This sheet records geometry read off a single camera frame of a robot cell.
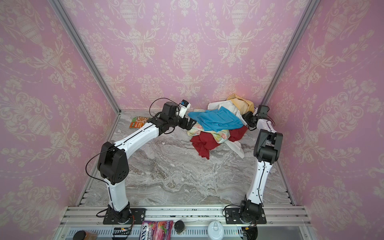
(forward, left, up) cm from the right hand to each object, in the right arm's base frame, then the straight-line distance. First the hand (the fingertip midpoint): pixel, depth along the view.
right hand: (245, 115), depth 108 cm
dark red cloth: (-20, +31, 0) cm, 37 cm away
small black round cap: (-65, +46, +4) cm, 80 cm away
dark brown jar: (-67, +85, +3) cm, 108 cm away
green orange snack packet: (+2, +80, -4) cm, 80 cm away
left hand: (-14, +40, +15) cm, 45 cm away
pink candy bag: (-66, +56, -3) cm, 86 cm away
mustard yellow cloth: (+3, +2, +7) cm, 8 cm away
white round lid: (-67, +30, -3) cm, 74 cm away
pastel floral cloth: (-17, +21, -1) cm, 27 cm away
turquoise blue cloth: (-7, +23, +5) cm, 24 cm away
